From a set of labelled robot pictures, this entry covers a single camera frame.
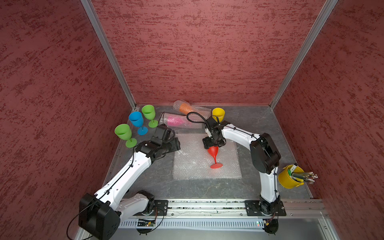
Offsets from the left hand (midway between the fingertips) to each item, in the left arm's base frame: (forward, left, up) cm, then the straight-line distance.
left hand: (173, 147), depth 80 cm
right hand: (+7, -22, -12) cm, 26 cm away
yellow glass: (+28, -28, -1) cm, 39 cm away
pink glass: (+26, 0, -9) cm, 27 cm away
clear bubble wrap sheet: (-3, -10, -12) cm, 16 cm away
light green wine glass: (+10, +31, 0) cm, 32 cm away
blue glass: (+20, +26, -1) cm, 33 cm away
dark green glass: (+25, +19, +1) cm, 32 cm away
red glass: (+2, -23, -8) cm, 25 cm away
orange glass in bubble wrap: (+38, -4, -7) cm, 39 cm away
